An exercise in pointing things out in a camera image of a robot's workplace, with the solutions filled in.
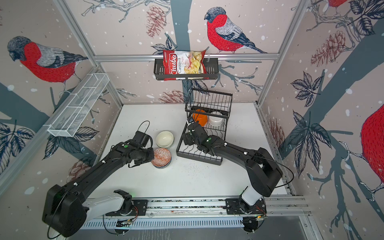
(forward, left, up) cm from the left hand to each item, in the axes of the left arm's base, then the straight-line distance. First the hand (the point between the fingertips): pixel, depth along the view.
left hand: (152, 157), depth 81 cm
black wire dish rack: (+39, -36, -4) cm, 53 cm away
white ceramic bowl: (+27, -38, -3) cm, 47 cm away
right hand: (+12, -20, +3) cm, 23 cm away
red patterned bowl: (+2, -4, -5) cm, 7 cm away
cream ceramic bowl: (+15, -4, -5) cm, 16 cm away
